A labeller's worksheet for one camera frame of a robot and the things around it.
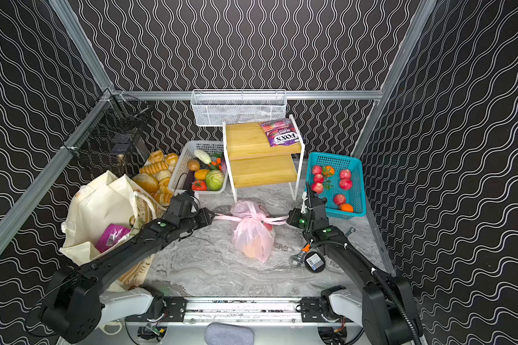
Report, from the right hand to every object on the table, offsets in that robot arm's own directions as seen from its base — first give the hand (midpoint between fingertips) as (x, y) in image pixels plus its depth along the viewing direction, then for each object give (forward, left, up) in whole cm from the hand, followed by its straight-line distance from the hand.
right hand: (291, 212), depth 87 cm
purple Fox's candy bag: (+19, +5, +25) cm, 32 cm away
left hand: (-4, +28, +3) cm, 29 cm away
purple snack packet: (-13, +66, +4) cm, 67 cm away
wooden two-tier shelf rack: (+18, +16, +10) cm, 26 cm away
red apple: (+22, -28, -8) cm, 37 cm away
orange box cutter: (-11, -6, -11) cm, 17 cm away
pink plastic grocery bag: (-10, +15, +1) cm, 18 cm away
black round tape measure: (-16, -9, -10) cm, 21 cm away
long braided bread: (+30, +69, -5) cm, 76 cm away
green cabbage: (+18, +34, -1) cm, 39 cm away
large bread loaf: (+19, +68, -5) cm, 70 cm away
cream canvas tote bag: (-6, +70, +8) cm, 71 cm away
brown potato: (+28, +47, -1) cm, 54 cm away
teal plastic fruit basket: (+28, -28, -12) cm, 41 cm away
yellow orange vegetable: (+25, +43, -4) cm, 50 cm away
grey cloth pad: (-40, +24, -7) cm, 47 cm away
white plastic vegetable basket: (+26, +53, -1) cm, 59 cm away
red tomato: (+18, +42, -5) cm, 46 cm away
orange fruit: (+7, -25, -7) cm, 27 cm away
